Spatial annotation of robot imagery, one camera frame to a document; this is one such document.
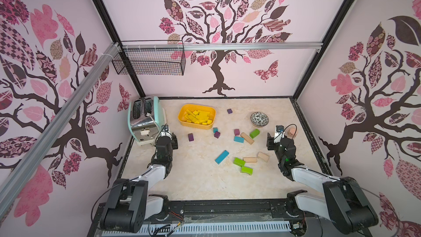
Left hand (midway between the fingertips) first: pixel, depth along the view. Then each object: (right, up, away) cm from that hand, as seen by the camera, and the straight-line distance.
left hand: (170, 136), depth 90 cm
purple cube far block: (+36, +15, +24) cm, 45 cm away
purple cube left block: (+10, -2, +8) cm, 13 cm away
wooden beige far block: (+45, -2, +8) cm, 46 cm away
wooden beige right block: (+52, -11, 0) cm, 54 cm away
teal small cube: (+25, +3, +11) cm, 28 cm away
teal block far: (+41, -3, +8) cm, 42 cm away
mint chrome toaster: (-14, +12, -1) cm, 18 cm away
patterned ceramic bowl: (+55, +9, +17) cm, 58 cm away
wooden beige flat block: (+45, -13, 0) cm, 47 cm away
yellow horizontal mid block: (+16, +9, +15) cm, 24 cm away
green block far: (+50, 0, +10) cm, 51 cm away
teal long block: (+29, -12, +2) cm, 31 cm away
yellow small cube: (+22, +7, +13) cm, 26 cm away
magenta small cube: (+39, +1, +11) cm, 40 cm away
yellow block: (+18, +12, +18) cm, 28 cm away
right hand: (+58, +3, -2) cm, 59 cm away
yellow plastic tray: (+6, +13, +20) cm, 24 cm away
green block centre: (+38, -14, -2) cm, 41 cm away
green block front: (+42, -17, -4) cm, 46 cm away
